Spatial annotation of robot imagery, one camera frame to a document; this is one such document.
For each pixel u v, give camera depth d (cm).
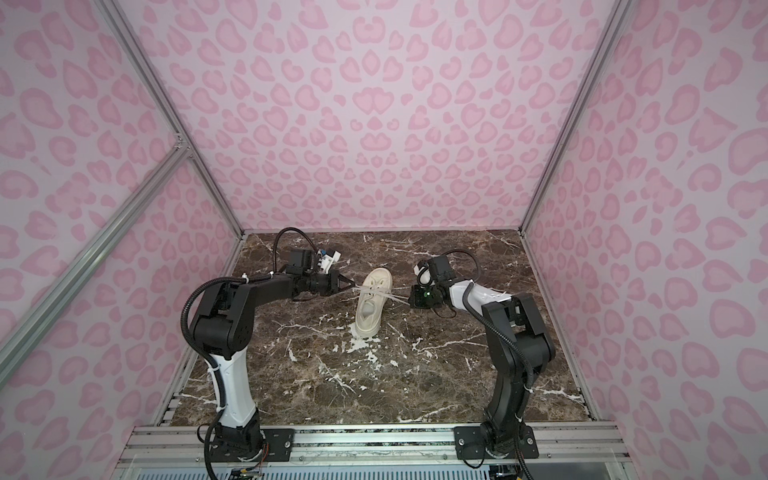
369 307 93
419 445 75
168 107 84
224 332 54
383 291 97
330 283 88
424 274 88
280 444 73
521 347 50
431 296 82
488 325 48
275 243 84
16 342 50
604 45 74
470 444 74
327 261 93
